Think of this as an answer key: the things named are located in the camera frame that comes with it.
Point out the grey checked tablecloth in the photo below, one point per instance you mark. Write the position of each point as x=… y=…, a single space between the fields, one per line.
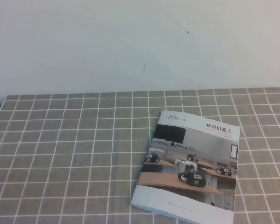
x=76 y=158

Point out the white robot catalogue book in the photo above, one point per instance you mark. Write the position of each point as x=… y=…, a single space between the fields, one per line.
x=189 y=172

